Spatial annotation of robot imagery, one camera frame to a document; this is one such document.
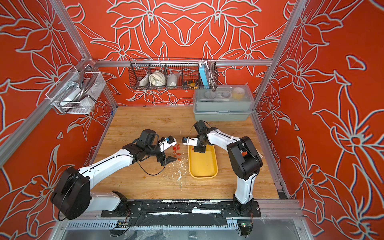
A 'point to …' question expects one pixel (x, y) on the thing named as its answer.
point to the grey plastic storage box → (226, 103)
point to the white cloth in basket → (157, 79)
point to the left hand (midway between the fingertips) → (173, 149)
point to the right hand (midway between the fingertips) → (194, 145)
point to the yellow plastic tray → (203, 165)
